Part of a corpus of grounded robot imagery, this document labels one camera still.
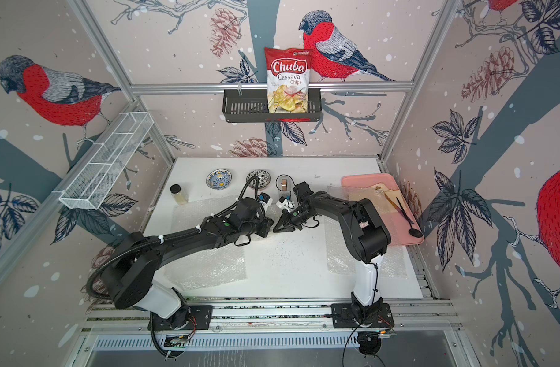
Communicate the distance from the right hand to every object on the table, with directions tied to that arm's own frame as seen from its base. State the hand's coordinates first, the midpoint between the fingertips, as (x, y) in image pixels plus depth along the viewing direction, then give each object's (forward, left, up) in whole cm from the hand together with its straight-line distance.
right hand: (275, 230), depth 88 cm
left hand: (+2, -1, +5) cm, 6 cm away
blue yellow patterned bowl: (+29, +30, -4) cm, 42 cm away
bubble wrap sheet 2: (-12, +20, -6) cm, 25 cm away
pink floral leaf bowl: (+29, +8, -4) cm, 31 cm away
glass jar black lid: (+15, +44, +3) cm, 47 cm away
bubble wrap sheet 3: (-9, -26, -6) cm, 28 cm away
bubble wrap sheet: (+8, +1, +1) cm, 8 cm away
